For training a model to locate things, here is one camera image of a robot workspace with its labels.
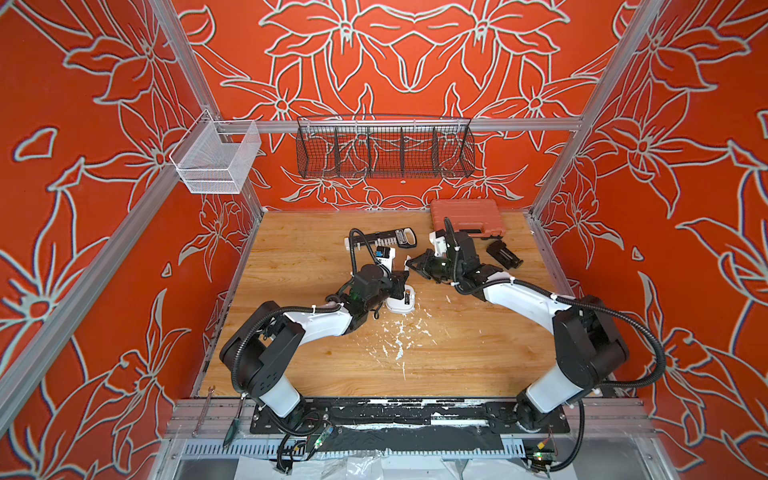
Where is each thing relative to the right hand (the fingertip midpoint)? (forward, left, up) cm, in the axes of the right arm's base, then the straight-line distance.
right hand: (406, 258), depth 84 cm
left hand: (-2, -1, -3) cm, 4 cm away
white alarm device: (-8, 0, -14) cm, 16 cm away
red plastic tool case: (+32, -28, -15) cm, 45 cm away
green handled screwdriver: (-40, +43, -17) cm, 61 cm away
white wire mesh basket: (+29, +61, +15) cm, 69 cm away
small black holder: (+14, -35, -15) cm, 41 cm away
